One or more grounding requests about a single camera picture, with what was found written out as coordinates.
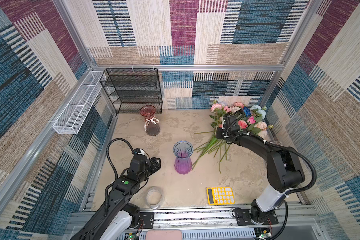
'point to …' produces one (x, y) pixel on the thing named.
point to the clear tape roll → (154, 197)
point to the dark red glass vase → (152, 125)
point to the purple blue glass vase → (182, 151)
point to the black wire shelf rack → (130, 89)
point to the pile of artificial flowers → (252, 119)
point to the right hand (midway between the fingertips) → (218, 133)
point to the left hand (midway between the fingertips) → (158, 159)
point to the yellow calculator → (223, 195)
